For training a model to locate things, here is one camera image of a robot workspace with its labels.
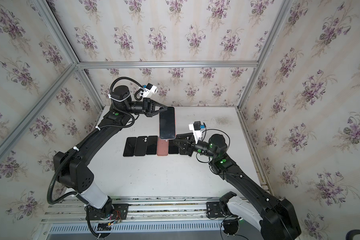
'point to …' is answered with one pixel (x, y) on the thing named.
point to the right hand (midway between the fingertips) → (173, 140)
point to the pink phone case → (162, 148)
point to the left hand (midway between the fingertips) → (166, 108)
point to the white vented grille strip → (105, 228)
